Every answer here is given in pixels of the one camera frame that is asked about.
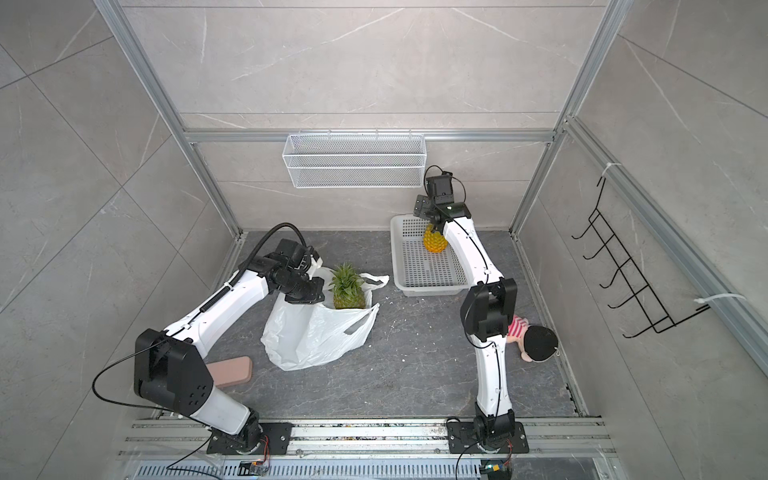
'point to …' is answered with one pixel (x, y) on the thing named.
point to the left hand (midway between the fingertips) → (327, 293)
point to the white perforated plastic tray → (417, 271)
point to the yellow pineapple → (434, 242)
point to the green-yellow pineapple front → (347, 288)
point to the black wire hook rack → (628, 270)
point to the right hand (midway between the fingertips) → (438, 205)
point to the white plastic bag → (300, 335)
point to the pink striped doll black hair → (536, 343)
